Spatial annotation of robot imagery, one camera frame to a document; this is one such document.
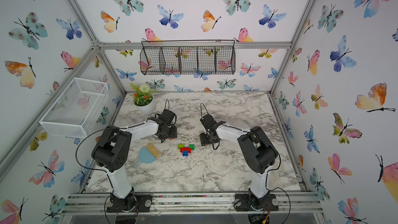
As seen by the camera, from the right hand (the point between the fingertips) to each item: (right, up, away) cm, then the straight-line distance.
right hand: (206, 139), depth 94 cm
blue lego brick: (-12, -7, -5) cm, 15 cm away
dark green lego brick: (-8, -4, -3) cm, 9 cm away
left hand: (-19, +3, +3) cm, 20 cm away
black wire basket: (-12, +51, +4) cm, 52 cm away
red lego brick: (-12, -5, -5) cm, 14 cm away
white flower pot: (-38, +18, +8) cm, 43 cm away
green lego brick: (-16, -4, -2) cm, 16 cm away
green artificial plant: (-40, +27, +4) cm, 48 cm away
